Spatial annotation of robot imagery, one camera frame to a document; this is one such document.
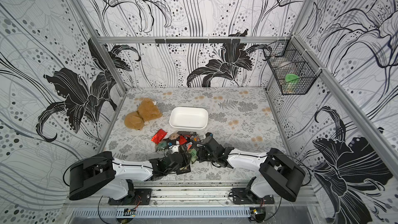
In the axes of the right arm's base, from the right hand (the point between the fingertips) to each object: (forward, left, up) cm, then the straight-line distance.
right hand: (199, 153), depth 86 cm
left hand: (-4, +4, -2) cm, 6 cm away
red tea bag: (+6, +10, +3) cm, 12 cm away
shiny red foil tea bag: (+10, +25, +1) cm, 27 cm away
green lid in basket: (+29, -48, +30) cm, 64 cm away
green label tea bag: (+4, +22, +1) cm, 22 cm away
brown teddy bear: (+24, +32, +10) cm, 41 cm away
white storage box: (+22, +9, +3) cm, 24 cm away
